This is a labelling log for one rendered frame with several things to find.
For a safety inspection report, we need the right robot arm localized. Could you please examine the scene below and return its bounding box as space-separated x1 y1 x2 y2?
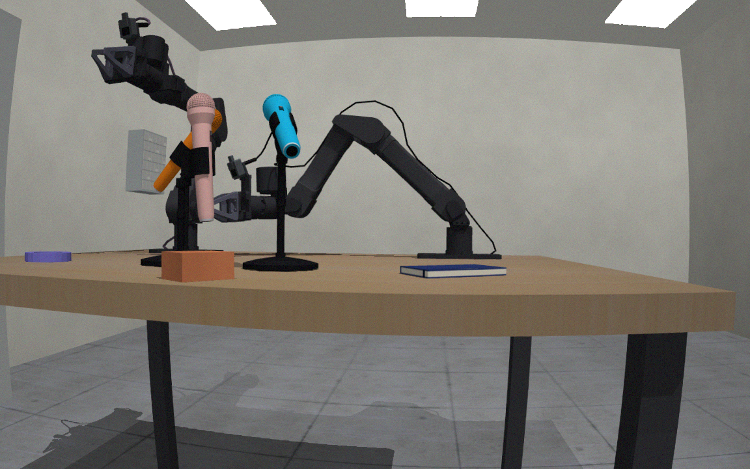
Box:
118 12 228 253

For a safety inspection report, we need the orange microphone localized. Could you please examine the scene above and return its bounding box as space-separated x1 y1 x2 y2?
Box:
153 109 222 193

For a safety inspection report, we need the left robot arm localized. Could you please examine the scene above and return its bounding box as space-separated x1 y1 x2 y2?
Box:
256 115 501 259

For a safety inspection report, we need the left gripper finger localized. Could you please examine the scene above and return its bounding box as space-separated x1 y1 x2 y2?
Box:
214 193 227 223
214 192 239 221

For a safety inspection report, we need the pink microphone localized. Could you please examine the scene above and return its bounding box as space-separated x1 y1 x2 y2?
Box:
187 92 215 222

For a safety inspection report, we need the dark blue notebook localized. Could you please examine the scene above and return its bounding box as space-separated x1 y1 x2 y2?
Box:
400 264 507 279

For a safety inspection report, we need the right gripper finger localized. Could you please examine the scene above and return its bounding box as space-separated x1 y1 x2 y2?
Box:
91 50 115 81
103 46 136 78

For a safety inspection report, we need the orange rectangular block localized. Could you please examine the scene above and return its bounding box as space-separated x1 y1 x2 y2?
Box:
161 251 234 283

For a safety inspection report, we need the blue microphone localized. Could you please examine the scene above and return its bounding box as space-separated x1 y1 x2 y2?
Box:
262 94 301 159

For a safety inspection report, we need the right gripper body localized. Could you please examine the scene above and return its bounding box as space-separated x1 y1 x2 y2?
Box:
104 23 152 87

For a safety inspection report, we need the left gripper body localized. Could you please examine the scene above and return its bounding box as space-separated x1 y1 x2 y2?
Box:
238 162 265 221

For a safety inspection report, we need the blue ring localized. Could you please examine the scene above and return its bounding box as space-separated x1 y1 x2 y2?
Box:
25 251 72 263

